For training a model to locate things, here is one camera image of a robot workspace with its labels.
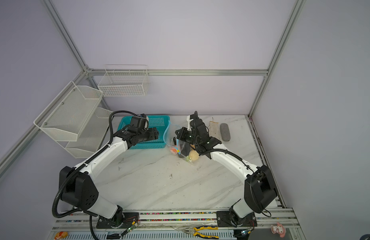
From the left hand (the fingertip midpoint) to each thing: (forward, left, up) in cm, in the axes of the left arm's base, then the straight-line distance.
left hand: (153, 134), depth 85 cm
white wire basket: (+33, +21, +15) cm, 42 cm away
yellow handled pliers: (-45, -24, -18) cm, 54 cm away
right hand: (-4, -13, +7) cm, 15 cm away
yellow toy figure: (-47, +39, -17) cm, 63 cm away
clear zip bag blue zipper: (0, -9, -6) cm, 11 cm away
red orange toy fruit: (-4, -11, -10) cm, 16 cm away
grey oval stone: (+15, -48, -16) cm, 52 cm away
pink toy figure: (-44, -64, -15) cm, 79 cm away
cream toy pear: (-7, -24, -12) cm, 28 cm away
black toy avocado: (-3, -19, -10) cm, 22 cm away
